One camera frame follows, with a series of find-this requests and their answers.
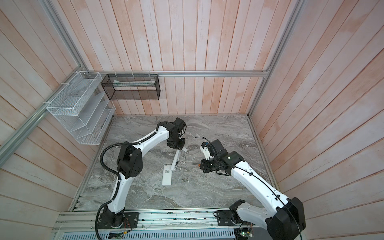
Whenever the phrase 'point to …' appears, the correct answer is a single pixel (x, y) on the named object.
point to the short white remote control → (166, 176)
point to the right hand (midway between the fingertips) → (202, 165)
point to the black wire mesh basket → (132, 86)
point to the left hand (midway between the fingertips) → (180, 149)
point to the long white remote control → (175, 161)
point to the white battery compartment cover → (184, 149)
